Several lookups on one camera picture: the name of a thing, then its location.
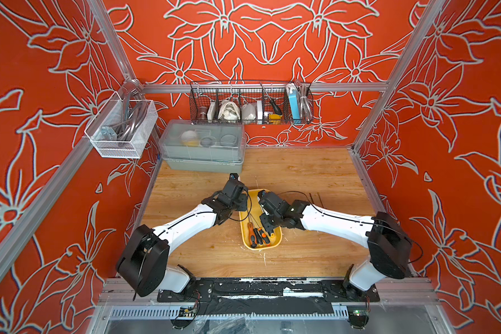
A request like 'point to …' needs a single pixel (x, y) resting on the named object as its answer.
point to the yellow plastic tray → (252, 214)
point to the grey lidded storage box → (203, 147)
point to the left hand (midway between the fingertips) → (243, 197)
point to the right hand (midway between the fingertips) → (259, 220)
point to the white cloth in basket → (228, 110)
